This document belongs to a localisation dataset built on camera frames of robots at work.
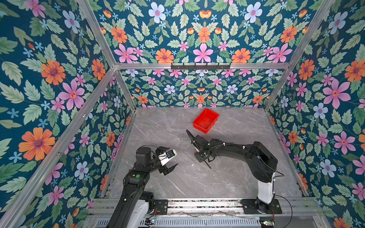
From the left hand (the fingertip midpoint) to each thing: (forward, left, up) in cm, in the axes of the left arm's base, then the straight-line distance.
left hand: (172, 154), depth 77 cm
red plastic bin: (+36, -24, -17) cm, 46 cm away
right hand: (+6, -18, -14) cm, 23 cm away
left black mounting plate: (-23, +7, -14) cm, 27 cm away
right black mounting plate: (-27, -39, -13) cm, 49 cm away
